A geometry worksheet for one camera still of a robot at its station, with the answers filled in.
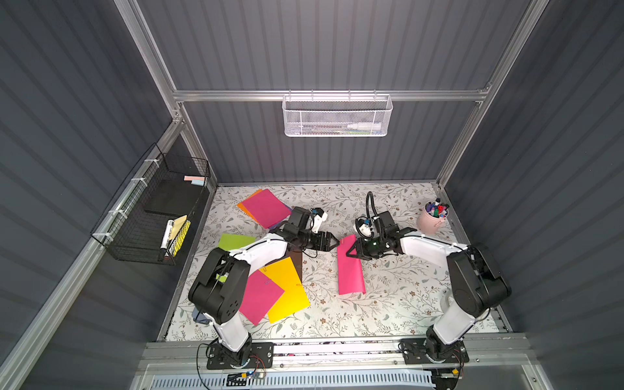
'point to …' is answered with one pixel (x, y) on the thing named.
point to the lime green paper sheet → (231, 241)
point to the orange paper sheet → (242, 207)
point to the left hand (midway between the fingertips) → (332, 243)
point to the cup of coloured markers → (432, 217)
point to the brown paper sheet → (296, 257)
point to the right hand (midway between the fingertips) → (351, 254)
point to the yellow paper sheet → (294, 298)
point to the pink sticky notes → (190, 178)
